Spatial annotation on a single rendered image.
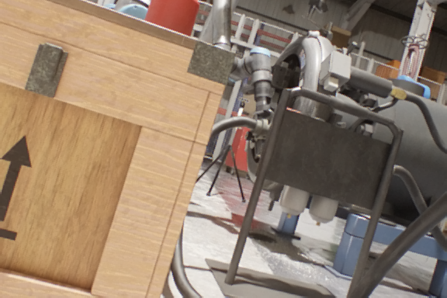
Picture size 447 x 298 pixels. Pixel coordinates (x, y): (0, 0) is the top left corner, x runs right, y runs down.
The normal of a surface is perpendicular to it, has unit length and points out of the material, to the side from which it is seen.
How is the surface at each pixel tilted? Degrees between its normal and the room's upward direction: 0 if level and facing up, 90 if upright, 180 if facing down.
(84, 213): 90
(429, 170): 106
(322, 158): 90
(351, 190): 90
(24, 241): 90
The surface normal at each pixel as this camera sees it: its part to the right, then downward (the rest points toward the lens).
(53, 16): 0.21, 0.01
